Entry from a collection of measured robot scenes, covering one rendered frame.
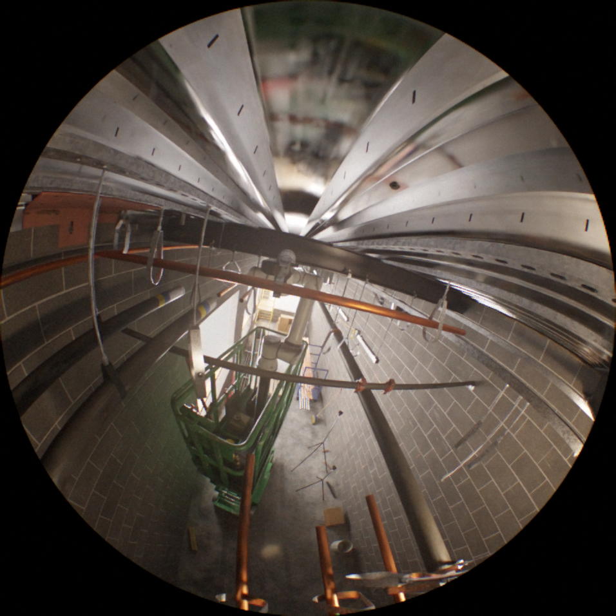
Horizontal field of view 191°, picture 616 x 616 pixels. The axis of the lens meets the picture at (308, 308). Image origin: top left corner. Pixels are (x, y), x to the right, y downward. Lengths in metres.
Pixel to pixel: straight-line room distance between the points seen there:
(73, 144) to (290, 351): 1.48
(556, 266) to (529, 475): 1.95
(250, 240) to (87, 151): 1.31
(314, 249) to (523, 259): 1.32
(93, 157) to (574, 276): 0.54
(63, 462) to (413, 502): 1.00
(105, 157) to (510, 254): 0.53
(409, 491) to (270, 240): 1.66
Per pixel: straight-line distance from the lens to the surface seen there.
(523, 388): 1.00
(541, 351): 1.94
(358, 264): 1.51
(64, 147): 0.29
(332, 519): 4.43
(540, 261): 0.29
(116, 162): 0.33
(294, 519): 4.48
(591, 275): 0.28
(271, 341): 1.48
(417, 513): 0.87
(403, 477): 0.88
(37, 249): 1.17
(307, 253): 1.42
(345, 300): 0.63
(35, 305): 1.21
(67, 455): 0.55
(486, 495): 2.32
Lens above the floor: 4.37
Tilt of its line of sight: 17 degrees down
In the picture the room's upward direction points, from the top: 15 degrees clockwise
